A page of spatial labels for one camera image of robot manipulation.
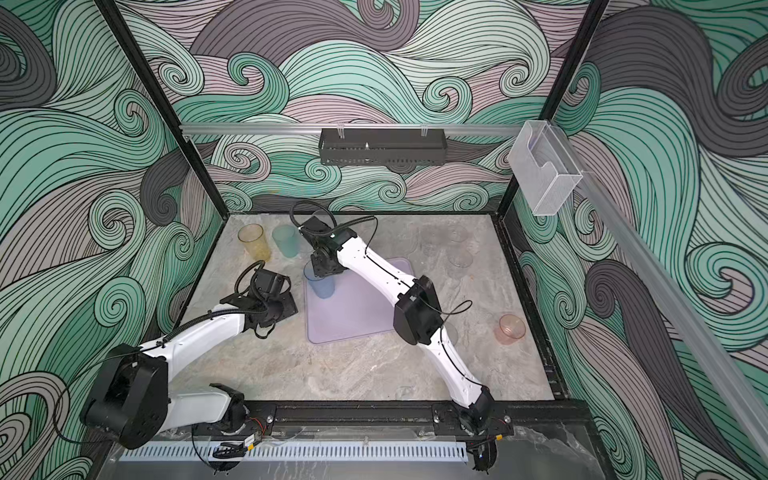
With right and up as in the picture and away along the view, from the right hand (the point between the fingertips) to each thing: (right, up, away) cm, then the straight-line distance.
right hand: (326, 269), depth 89 cm
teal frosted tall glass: (-16, +9, +13) cm, 23 cm away
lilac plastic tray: (+10, -13, +6) cm, 17 cm away
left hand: (-11, -11, 0) cm, 15 cm away
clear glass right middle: (+44, +1, +13) cm, 46 cm away
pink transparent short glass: (+55, -18, -2) cm, 58 cm away
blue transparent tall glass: (-2, -6, +7) cm, 9 cm away
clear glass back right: (+46, +11, +20) cm, 51 cm away
